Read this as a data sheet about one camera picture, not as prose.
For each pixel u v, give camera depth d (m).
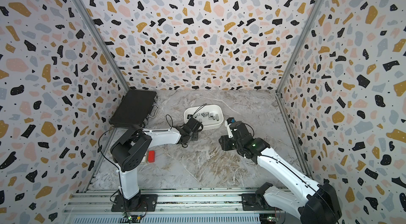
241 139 0.59
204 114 1.06
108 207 0.74
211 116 1.06
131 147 0.52
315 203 0.39
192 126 0.77
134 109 1.06
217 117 1.06
